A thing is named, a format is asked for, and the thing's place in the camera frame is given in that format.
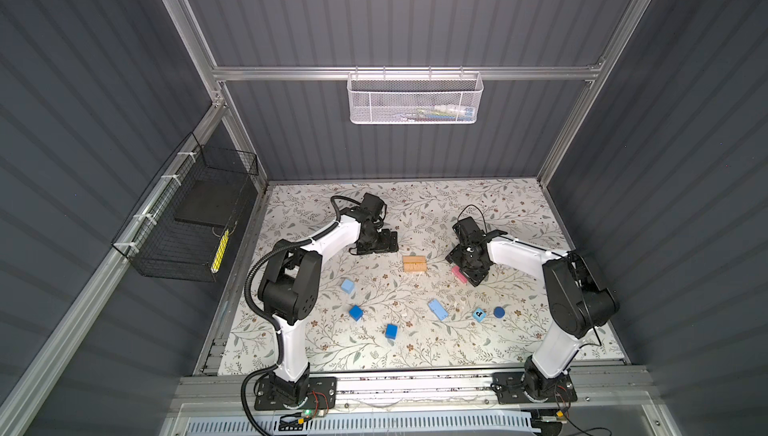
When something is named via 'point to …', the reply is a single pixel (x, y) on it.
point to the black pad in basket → (210, 202)
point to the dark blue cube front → (391, 331)
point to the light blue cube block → (348, 286)
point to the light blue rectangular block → (438, 309)
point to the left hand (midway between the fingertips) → (387, 248)
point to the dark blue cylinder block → (499, 312)
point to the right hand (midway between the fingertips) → (458, 269)
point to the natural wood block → (415, 265)
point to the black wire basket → (180, 228)
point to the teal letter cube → (479, 315)
